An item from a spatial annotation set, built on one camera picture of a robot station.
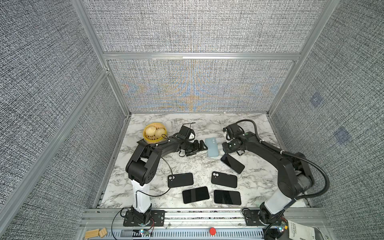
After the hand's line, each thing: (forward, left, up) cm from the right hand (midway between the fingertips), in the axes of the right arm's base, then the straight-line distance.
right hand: (227, 147), depth 92 cm
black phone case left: (-18, +29, -7) cm, 35 cm away
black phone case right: (-16, +3, -10) cm, 19 cm away
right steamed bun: (+12, +44, +1) cm, 46 cm away
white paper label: (-42, -28, -7) cm, 51 cm away
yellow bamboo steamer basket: (+9, +49, -5) cm, 50 cm away
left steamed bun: (+13, +50, +1) cm, 51 cm away
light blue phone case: (+4, +8, -7) cm, 12 cm away
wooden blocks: (-43, +66, -5) cm, 79 cm away
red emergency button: (-42, +13, -3) cm, 44 cm away
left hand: (-1, +15, -1) cm, 15 cm away
